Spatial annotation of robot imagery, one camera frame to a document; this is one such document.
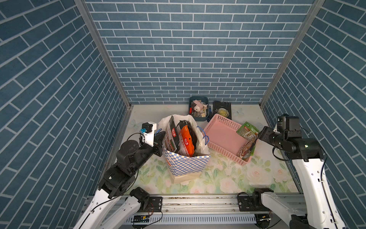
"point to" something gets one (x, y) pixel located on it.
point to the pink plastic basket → (221, 136)
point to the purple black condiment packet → (183, 150)
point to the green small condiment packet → (248, 130)
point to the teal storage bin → (199, 119)
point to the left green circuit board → (140, 219)
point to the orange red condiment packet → (188, 140)
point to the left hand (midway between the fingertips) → (169, 133)
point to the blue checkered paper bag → (183, 168)
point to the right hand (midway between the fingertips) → (267, 134)
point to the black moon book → (223, 108)
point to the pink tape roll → (199, 105)
